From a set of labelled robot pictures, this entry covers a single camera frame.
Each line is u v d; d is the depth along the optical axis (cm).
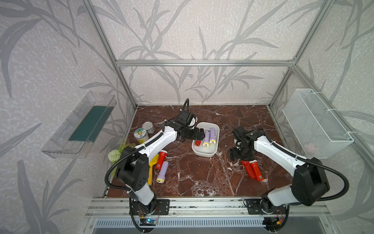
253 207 73
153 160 89
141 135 93
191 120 72
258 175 83
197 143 95
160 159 89
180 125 64
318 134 60
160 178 81
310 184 42
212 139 96
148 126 100
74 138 63
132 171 44
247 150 70
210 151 95
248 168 85
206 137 99
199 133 78
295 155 47
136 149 47
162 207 74
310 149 72
